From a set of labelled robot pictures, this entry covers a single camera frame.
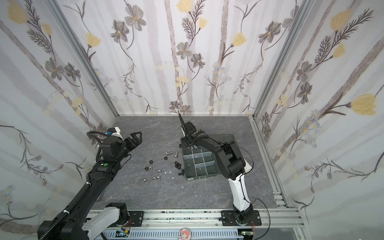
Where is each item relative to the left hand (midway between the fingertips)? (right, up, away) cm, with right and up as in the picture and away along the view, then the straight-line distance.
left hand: (138, 135), depth 79 cm
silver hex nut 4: (+6, -26, +8) cm, 28 cm away
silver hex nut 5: (+9, -26, +8) cm, 29 cm away
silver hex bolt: (+13, -13, +19) cm, 26 cm away
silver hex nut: (+3, -21, +12) cm, 24 cm away
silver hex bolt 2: (+18, -14, +17) cm, 29 cm away
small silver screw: (+17, -26, +9) cm, 32 cm away
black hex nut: (+1, -21, +11) cm, 24 cm away
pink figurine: (+26, -45, -12) cm, 54 cm away
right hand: (+25, -3, +18) cm, 31 cm away
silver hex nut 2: (+9, -23, +10) cm, 27 cm away
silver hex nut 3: (+1, -27, +7) cm, 28 cm away
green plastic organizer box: (+35, -17, +15) cm, 42 cm away
